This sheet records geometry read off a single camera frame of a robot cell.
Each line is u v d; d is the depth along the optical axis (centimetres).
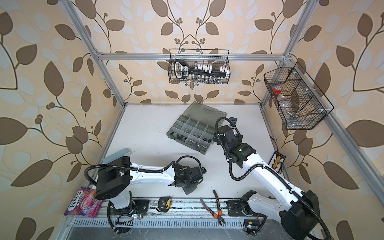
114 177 48
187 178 63
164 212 73
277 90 88
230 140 57
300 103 74
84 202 74
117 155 89
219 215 71
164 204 73
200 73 84
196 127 102
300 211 37
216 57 91
